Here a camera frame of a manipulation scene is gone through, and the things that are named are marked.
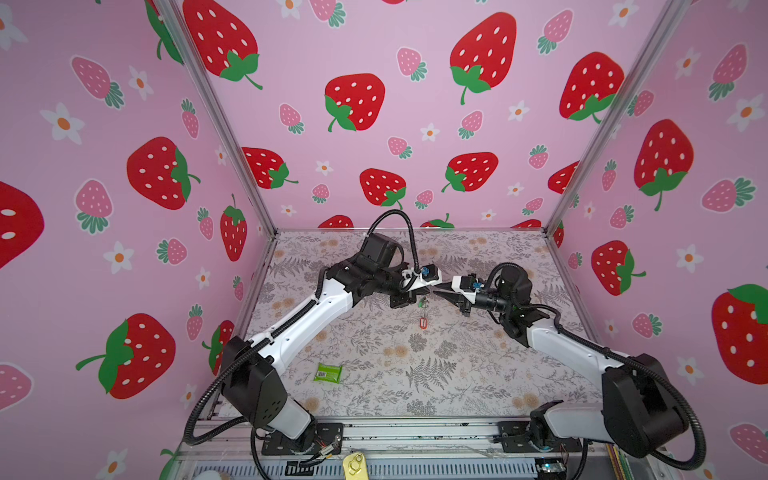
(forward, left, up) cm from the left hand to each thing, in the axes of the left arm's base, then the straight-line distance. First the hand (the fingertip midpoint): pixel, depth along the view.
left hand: (426, 285), depth 75 cm
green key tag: (-2, +1, -5) cm, 6 cm away
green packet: (-14, +27, -24) cm, 39 cm away
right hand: (+1, -3, -1) cm, 3 cm away
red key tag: (0, -2, -23) cm, 23 cm away
